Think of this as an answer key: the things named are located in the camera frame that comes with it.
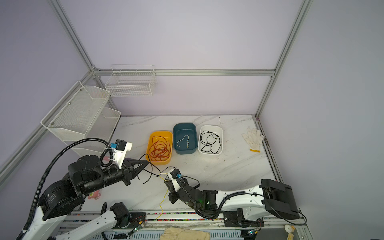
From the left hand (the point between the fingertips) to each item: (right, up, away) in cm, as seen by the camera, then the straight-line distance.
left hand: (145, 164), depth 56 cm
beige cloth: (+9, -37, +14) cm, 40 cm away
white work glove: (+62, +6, +52) cm, 81 cm away
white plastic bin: (+30, +5, +49) cm, 58 cm away
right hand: (+4, -12, +13) cm, 18 cm away
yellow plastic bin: (0, +9, +48) cm, 49 cm away
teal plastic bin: (+11, +7, +50) cm, 52 cm away
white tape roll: (+64, -35, +14) cm, 74 cm away
